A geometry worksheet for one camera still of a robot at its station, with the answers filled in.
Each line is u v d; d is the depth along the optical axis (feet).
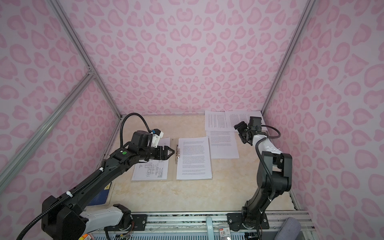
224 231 2.26
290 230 2.26
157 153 2.26
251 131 2.39
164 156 2.27
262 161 1.54
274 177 1.57
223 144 3.40
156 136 2.33
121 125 1.93
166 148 2.29
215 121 3.84
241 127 2.82
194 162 3.11
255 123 2.44
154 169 3.03
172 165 3.05
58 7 2.26
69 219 1.24
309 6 2.27
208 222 2.27
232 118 3.87
